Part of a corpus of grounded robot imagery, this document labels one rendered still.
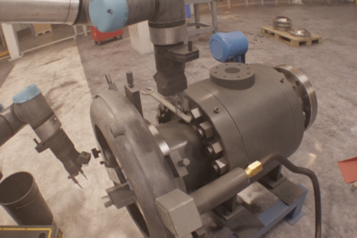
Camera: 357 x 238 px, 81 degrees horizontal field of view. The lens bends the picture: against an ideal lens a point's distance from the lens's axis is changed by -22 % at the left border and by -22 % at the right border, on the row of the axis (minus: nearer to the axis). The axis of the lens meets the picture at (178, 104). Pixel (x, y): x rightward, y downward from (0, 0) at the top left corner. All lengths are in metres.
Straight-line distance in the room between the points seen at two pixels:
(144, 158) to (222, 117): 0.37
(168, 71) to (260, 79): 0.65
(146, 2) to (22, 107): 0.47
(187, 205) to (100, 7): 0.52
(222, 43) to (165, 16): 0.80
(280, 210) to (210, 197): 0.74
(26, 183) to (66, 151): 1.17
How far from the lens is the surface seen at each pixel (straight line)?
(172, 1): 0.57
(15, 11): 0.58
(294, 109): 1.24
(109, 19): 0.49
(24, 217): 1.78
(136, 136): 0.78
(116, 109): 0.85
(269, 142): 1.11
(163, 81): 0.65
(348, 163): 2.22
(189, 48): 0.57
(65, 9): 0.60
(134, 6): 0.51
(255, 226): 1.33
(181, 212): 0.69
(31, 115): 0.78
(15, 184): 1.96
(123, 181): 0.89
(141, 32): 4.71
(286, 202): 1.45
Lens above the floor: 1.36
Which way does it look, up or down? 28 degrees down
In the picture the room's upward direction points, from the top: 7 degrees counter-clockwise
